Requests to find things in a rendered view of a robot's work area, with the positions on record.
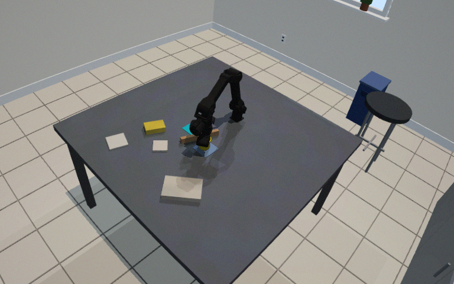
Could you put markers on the yellow rectangular block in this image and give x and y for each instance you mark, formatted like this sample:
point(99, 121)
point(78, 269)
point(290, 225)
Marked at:
point(154, 127)

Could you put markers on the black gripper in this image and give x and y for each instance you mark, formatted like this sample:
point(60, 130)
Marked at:
point(204, 137)

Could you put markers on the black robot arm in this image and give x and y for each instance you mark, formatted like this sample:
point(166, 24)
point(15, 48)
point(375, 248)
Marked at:
point(208, 104)

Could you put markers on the beige flat slab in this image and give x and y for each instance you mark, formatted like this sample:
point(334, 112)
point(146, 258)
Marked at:
point(160, 145)

